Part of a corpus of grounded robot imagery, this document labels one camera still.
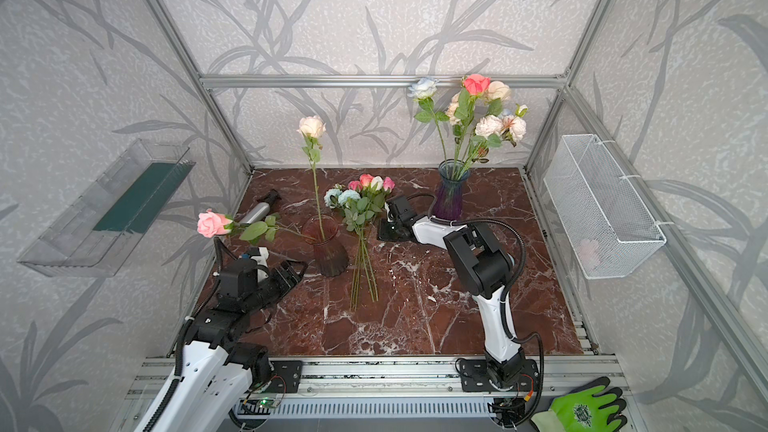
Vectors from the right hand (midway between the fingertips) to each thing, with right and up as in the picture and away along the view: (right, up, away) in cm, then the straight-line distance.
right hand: (377, 224), depth 100 cm
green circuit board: (-25, -41, -29) cm, 56 cm away
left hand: (-17, -8, -21) cm, 28 cm away
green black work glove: (+53, -39, -32) cm, 73 cm away
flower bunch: (-7, +7, +4) cm, 11 cm away
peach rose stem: (+24, +32, -13) cm, 42 cm away
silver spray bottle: (-42, +5, +5) cm, 42 cm away
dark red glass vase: (-13, -7, -11) cm, 19 cm away
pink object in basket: (+54, -4, -28) cm, 61 cm away
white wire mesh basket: (+51, +3, -39) cm, 64 cm away
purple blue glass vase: (+24, +10, -3) cm, 26 cm away
